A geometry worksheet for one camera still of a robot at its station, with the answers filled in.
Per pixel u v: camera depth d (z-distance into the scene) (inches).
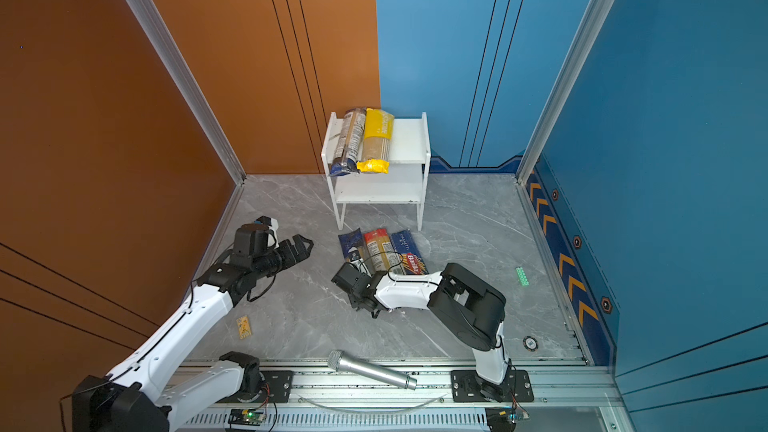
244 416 27.9
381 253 37.3
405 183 36.7
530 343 31.3
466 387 28.5
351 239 38.4
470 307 19.1
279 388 29.1
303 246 29.1
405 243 38.0
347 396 28.9
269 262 26.3
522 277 36.0
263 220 28.8
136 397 15.5
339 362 29.1
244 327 32.3
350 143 31.2
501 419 27.4
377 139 31.2
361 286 26.9
